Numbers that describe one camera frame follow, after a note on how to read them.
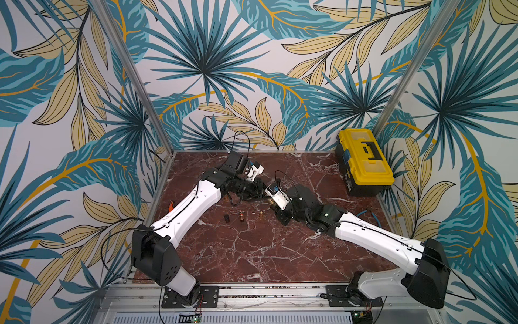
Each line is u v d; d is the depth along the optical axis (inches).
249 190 26.6
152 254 16.1
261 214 36.7
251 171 27.0
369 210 38.5
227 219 35.7
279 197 26.0
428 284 15.5
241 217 35.4
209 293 29.1
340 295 28.9
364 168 35.7
